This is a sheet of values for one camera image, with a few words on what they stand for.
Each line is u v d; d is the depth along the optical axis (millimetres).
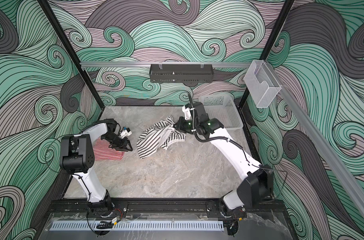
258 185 396
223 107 1177
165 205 770
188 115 690
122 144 820
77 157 510
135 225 697
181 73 994
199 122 577
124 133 892
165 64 941
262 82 784
